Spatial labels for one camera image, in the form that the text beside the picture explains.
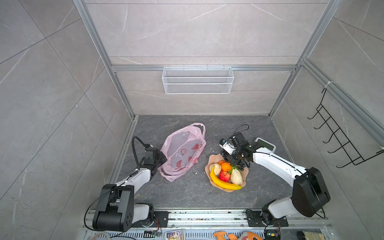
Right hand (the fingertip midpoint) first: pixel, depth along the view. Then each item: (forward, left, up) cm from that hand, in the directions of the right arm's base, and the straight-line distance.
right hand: (230, 153), depth 89 cm
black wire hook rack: (-4, -46, +23) cm, 52 cm away
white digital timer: (+10, -27, -6) cm, 30 cm away
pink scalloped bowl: (-2, +10, -4) cm, 10 cm away
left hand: (+3, +42, -2) cm, 42 cm away
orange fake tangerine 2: (-4, +6, -2) cm, 7 cm away
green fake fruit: (-9, 0, 0) cm, 9 cm away
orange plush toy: (-40, +11, -7) cm, 42 cm away
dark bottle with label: (-41, -29, -4) cm, 50 cm away
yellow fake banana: (-18, +5, -3) cm, 19 cm away
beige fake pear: (-15, 0, +1) cm, 15 cm away
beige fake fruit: (-9, +9, 0) cm, 13 cm away
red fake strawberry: (-13, +5, -2) cm, 14 cm away
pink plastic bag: (+9, +30, -8) cm, 32 cm away
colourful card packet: (-39, +31, -6) cm, 50 cm away
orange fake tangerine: (-9, +4, +1) cm, 10 cm away
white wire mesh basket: (+45, +18, +22) cm, 53 cm away
